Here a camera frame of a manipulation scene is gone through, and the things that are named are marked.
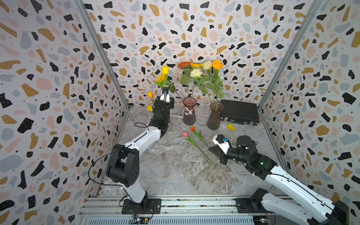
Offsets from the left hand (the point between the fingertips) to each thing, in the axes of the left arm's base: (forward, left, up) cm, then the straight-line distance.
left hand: (165, 90), depth 80 cm
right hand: (-30, -24, -13) cm, 41 cm away
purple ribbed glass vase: (-1, -31, -25) cm, 40 cm away
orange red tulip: (-7, -21, -35) cm, 42 cm away
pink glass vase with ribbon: (+4, -13, -25) cm, 29 cm away
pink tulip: (-7, -11, -34) cm, 37 cm away
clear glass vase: (0, 0, -30) cm, 30 cm away
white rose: (+8, -35, -9) cm, 37 cm away
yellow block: (+1, -47, -37) cm, 59 cm away
